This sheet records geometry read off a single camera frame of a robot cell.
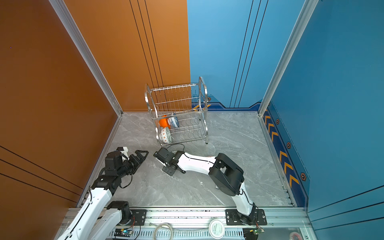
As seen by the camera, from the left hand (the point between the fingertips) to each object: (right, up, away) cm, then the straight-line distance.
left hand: (145, 155), depth 81 cm
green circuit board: (-7, -35, -11) cm, 37 cm away
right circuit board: (+57, -33, -12) cm, 67 cm away
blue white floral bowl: (+13, +18, +16) cm, 28 cm away
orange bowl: (+7, +18, +17) cm, 26 cm away
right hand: (+12, -8, +7) cm, 16 cm away
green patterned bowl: (+9, +10, +8) cm, 16 cm away
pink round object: (+74, -35, -13) cm, 83 cm away
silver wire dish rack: (+19, +24, +2) cm, 30 cm away
